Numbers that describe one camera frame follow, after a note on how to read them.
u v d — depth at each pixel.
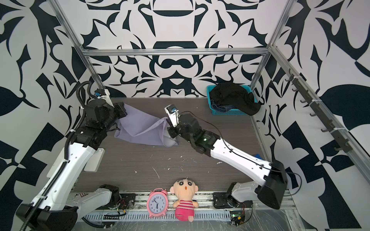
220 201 0.74
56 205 0.38
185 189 0.71
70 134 0.84
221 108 0.99
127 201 0.73
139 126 0.76
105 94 0.60
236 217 0.71
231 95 1.12
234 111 0.97
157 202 0.72
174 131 0.63
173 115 0.58
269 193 0.38
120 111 0.62
